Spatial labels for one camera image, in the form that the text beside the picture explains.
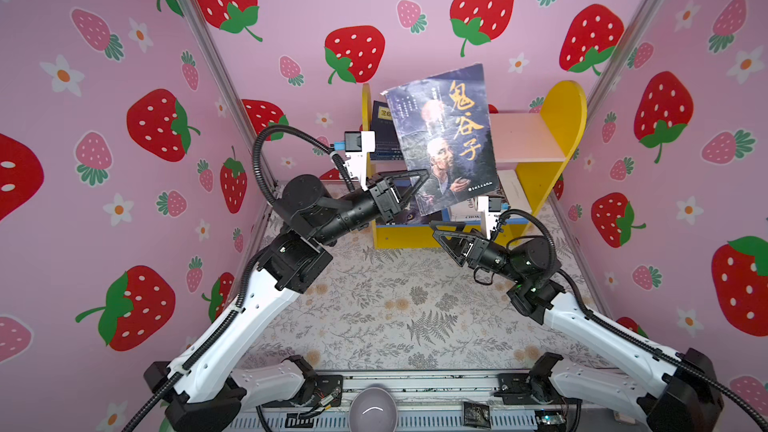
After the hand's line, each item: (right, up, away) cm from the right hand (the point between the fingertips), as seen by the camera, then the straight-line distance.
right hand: (432, 235), depth 57 cm
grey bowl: (-13, -43, +14) cm, 47 cm away
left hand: (-3, +10, -11) cm, 15 cm away
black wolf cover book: (-2, +4, +34) cm, 34 cm away
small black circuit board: (+12, -43, +12) cm, 47 cm away
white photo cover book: (+30, +8, +36) cm, 47 cm away
